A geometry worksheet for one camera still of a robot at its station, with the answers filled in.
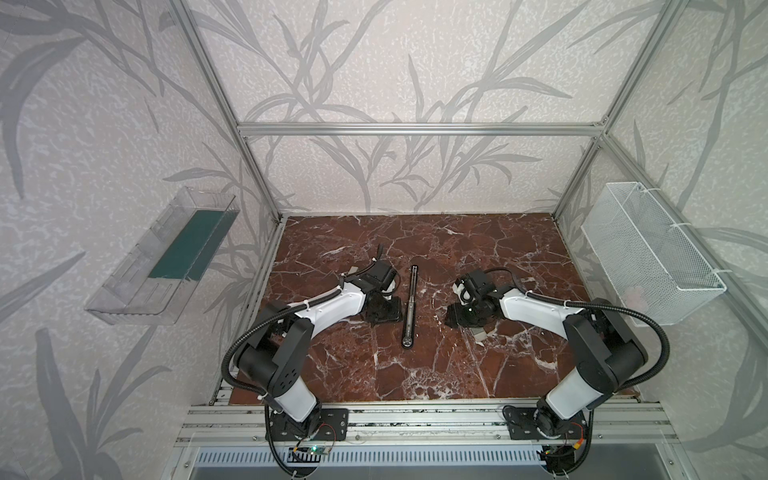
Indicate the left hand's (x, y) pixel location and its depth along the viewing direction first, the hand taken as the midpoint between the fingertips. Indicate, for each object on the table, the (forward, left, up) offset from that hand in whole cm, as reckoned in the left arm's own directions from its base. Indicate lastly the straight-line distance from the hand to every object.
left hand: (403, 309), depth 88 cm
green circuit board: (-34, +20, -4) cm, 40 cm away
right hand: (+1, -15, -4) cm, 16 cm away
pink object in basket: (-4, -58, +16) cm, 60 cm away
